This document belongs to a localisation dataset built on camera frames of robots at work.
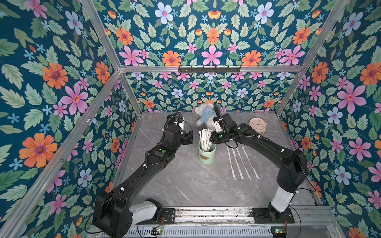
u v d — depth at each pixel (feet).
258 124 3.63
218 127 2.39
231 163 3.05
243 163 3.00
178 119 2.31
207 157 2.81
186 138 2.16
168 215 2.43
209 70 3.03
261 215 2.36
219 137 2.41
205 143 2.82
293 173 1.47
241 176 2.83
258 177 2.83
